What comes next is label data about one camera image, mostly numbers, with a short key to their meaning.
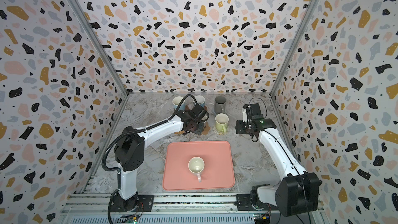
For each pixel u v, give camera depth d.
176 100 1.05
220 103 1.01
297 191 0.40
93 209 0.73
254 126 0.58
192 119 0.67
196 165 0.84
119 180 0.56
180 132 0.65
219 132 1.00
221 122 0.93
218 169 0.84
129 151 0.49
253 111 0.63
